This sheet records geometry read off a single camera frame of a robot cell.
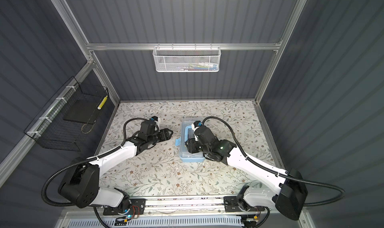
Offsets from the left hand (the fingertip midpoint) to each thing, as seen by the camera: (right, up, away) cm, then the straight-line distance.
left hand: (169, 132), depth 88 cm
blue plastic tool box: (+11, 0, 0) cm, 11 cm away
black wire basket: (-48, +7, -15) cm, 51 cm away
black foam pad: (-43, +14, -9) cm, 46 cm away
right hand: (+13, -5, -12) cm, 18 cm away
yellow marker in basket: (-36, +15, -8) cm, 40 cm away
